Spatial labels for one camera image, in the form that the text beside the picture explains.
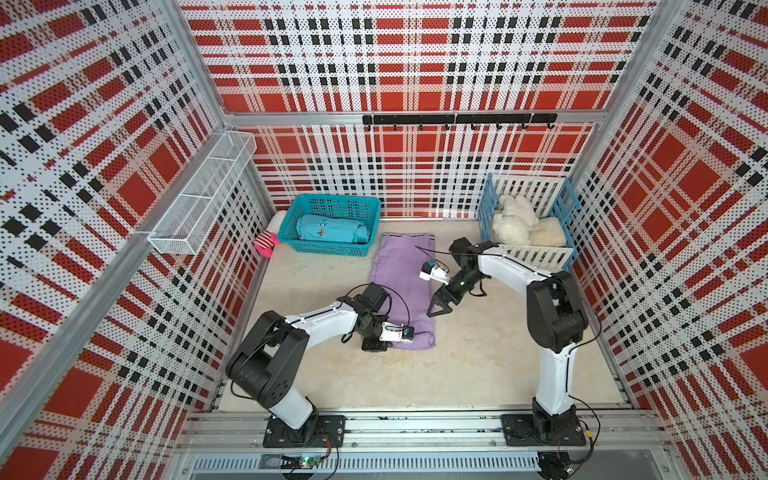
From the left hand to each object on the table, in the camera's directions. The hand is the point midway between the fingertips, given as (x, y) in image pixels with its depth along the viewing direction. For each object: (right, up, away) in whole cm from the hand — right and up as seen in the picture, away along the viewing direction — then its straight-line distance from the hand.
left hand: (389, 336), depth 90 cm
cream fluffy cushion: (+58, +33, +18) cm, 69 cm away
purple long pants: (+2, +20, +14) cm, 24 cm away
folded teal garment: (-22, +34, +18) cm, 44 cm away
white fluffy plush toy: (+41, +35, +9) cm, 55 cm away
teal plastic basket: (-11, +43, +29) cm, 53 cm away
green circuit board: (-20, -24, -20) cm, 37 cm away
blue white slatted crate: (+63, +47, +24) cm, 82 cm away
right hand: (+16, +10, -2) cm, 19 cm away
